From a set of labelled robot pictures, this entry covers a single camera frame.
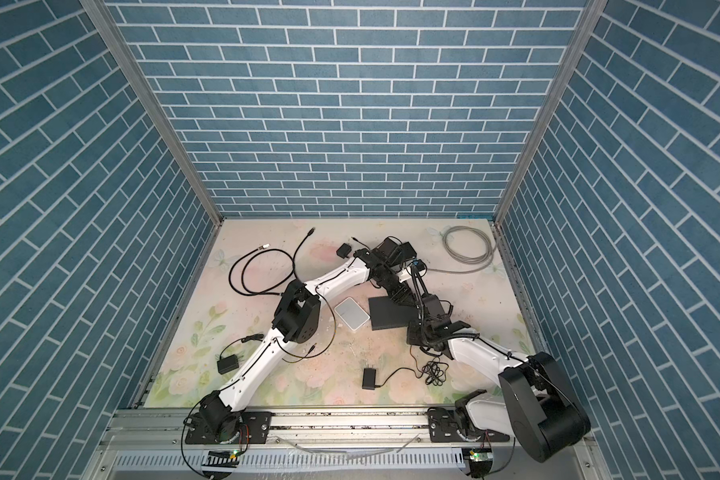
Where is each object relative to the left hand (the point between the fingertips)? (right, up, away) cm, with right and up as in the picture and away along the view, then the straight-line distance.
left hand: (413, 299), depth 96 cm
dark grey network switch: (-9, -3, -6) cm, 11 cm away
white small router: (-20, -3, -5) cm, 21 cm away
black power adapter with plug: (-14, -19, -15) cm, 28 cm away
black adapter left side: (-54, -16, -13) cm, 58 cm away
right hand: (-2, -8, -6) cm, 10 cm away
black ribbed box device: (0, +15, +12) cm, 19 cm away
